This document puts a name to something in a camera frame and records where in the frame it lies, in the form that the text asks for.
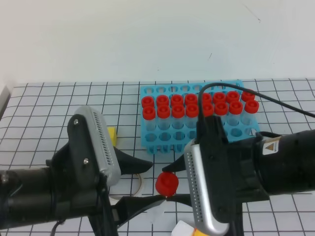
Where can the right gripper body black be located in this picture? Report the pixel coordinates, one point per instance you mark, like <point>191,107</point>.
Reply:
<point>246,181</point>

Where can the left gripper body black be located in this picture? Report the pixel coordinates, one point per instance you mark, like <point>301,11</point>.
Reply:
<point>69,201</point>

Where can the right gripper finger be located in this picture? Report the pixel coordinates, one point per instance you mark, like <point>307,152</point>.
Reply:
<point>176,166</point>
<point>179,197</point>

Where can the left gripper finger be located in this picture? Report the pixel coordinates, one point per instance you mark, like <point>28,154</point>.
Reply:
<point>129,207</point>
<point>130,165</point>

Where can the red-capped clear tube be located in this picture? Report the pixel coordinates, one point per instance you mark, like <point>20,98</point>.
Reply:
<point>167,184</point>

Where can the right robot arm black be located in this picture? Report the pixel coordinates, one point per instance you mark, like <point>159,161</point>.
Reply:
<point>286,164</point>

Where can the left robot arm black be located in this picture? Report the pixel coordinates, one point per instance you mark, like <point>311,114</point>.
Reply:
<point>26,198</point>

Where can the red-capped tube front row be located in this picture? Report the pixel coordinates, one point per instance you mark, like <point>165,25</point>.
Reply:
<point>178,115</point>
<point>149,116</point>
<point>235,110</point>
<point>208,109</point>
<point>192,112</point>
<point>251,108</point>
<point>163,114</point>
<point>221,110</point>

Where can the red-capped tube row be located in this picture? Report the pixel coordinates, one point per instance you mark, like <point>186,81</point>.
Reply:
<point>219,97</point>
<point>247,96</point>
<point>206,98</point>
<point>251,108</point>
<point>208,109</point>
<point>178,115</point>
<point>232,96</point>
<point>192,112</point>
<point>176,99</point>
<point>147,101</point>
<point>149,116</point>
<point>163,114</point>
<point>235,110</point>
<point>221,110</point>
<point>162,100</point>
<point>191,98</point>

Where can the blue test tube rack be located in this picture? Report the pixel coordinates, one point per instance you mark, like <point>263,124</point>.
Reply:
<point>176,139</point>

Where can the red-capped tube back row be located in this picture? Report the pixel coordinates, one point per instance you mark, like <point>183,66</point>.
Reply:
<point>247,96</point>
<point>162,100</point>
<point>219,97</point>
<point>206,98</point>
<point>147,101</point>
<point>191,98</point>
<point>176,99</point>
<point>232,96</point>

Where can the white grid-patterned cloth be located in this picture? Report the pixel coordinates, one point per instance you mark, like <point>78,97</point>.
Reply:
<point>33,127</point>

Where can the white tape roll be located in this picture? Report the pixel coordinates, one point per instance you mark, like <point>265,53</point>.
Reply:
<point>126,187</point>

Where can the white foam cube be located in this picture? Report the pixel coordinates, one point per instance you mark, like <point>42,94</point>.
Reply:
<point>182,229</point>

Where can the yellow foam cube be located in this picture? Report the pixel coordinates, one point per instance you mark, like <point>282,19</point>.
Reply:
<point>113,135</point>

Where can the yellow-orange round object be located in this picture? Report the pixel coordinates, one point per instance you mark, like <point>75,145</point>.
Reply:
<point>197,232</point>

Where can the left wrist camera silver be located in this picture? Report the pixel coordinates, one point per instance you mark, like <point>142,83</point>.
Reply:
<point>96,145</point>

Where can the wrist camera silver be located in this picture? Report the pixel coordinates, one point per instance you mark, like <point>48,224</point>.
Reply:
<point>96,145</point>
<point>210,181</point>

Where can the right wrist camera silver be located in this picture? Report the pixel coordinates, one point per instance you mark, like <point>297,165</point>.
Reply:
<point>210,181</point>

